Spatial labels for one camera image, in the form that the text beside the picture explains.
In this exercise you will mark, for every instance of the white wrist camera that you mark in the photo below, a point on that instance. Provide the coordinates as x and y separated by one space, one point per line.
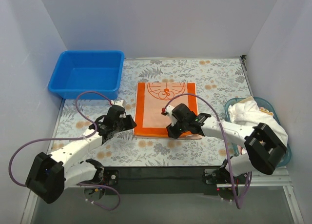
118 103
169 113

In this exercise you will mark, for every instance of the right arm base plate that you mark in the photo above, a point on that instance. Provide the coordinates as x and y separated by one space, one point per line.
222 176

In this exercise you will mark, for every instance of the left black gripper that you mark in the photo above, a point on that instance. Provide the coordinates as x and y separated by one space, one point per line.
127 123

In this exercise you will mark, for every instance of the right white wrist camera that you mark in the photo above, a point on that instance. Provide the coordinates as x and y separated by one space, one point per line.
169 113

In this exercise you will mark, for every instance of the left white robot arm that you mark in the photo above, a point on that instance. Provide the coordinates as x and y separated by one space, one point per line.
51 174

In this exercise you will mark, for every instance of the white towel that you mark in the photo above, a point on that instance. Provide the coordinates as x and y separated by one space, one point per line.
249 114

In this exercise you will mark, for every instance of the teal laundry basket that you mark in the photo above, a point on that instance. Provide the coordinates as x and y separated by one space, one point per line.
262 103

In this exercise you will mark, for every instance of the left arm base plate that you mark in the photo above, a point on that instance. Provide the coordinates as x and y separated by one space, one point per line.
109 177

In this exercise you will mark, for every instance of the blue plastic bin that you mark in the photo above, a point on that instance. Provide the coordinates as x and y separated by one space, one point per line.
79 71

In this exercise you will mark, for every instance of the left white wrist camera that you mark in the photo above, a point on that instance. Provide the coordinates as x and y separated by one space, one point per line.
118 103

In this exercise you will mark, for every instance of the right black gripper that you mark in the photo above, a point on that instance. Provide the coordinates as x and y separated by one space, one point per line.
174 130

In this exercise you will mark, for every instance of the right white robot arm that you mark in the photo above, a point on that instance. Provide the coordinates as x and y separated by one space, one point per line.
263 138

